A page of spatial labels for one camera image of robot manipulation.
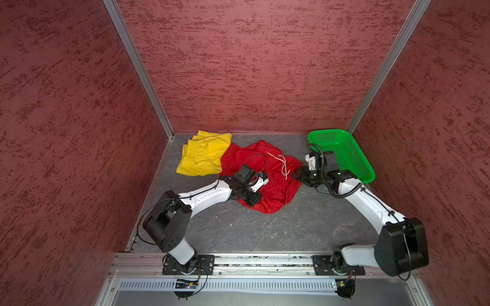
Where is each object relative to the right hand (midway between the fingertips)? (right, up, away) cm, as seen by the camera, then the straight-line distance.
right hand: (292, 179), depth 84 cm
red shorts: (-10, +9, +21) cm, 25 cm away
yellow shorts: (-47, +11, +24) cm, 54 cm away
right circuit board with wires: (+18, -40, -13) cm, 46 cm away
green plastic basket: (+38, +11, +26) cm, 48 cm away
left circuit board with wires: (-45, -39, -11) cm, 61 cm away
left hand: (-16, -10, +1) cm, 19 cm away
